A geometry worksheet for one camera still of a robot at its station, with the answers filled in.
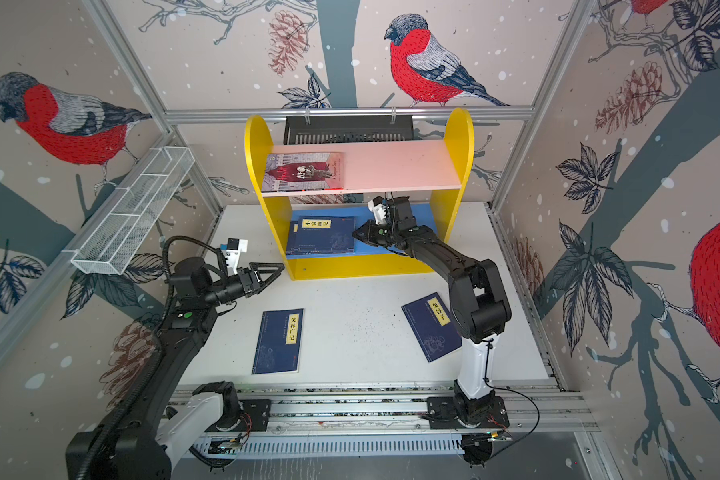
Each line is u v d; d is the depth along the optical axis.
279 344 0.86
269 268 0.70
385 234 0.81
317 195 1.23
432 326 0.88
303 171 0.73
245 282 0.65
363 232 0.85
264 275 0.69
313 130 0.95
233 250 0.70
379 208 0.86
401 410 0.76
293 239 0.91
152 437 0.44
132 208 0.78
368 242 0.82
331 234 0.92
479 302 0.51
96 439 0.38
